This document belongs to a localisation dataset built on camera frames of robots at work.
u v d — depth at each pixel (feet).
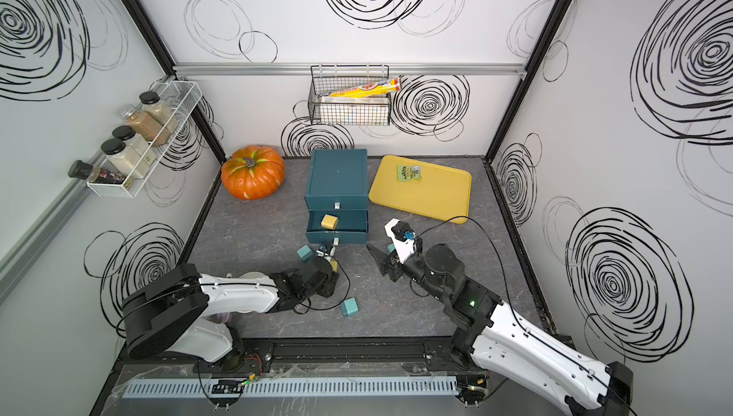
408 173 3.73
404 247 1.87
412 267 1.93
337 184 2.82
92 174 1.99
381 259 1.93
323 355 2.48
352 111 2.84
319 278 2.24
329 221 2.92
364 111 2.84
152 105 2.44
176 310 1.40
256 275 2.72
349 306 2.60
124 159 2.11
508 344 1.56
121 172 2.18
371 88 2.85
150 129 2.40
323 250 2.56
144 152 2.30
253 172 3.25
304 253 2.99
